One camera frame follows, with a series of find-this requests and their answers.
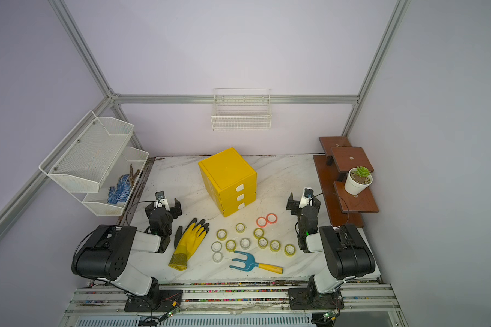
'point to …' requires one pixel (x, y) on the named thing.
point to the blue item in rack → (121, 193)
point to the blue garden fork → (251, 263)
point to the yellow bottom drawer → (229, 207)
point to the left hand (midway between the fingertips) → (165, 202)
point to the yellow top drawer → (239, 191)
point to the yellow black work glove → (185, 243)
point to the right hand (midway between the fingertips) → (302, 196)
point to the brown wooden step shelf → (331, 169)
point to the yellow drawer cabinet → (230, 180)
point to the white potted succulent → (358, 180)
